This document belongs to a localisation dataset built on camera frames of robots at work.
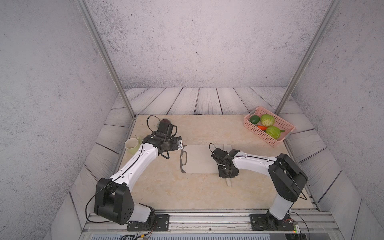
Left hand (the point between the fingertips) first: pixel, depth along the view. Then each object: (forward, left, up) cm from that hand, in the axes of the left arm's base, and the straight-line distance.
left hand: (177, 144), depth 85 cm
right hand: (-12, -28, -15) cm, 34 cm away
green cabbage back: (+25, -62, -8) cm, 67 cm away
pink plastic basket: (+25, -72, -11) cm, 77 cm away
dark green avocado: (+29, -55, -11) cm, 63 cm away
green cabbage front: (+13, -62, -6) cm, 63 cm away
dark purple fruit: (+31, +11, -12) cm, 35 cm away
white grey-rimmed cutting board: (-1, -13, -16) cm, 21 cm away
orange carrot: (+22, -59, -13) cm, 64 cm away
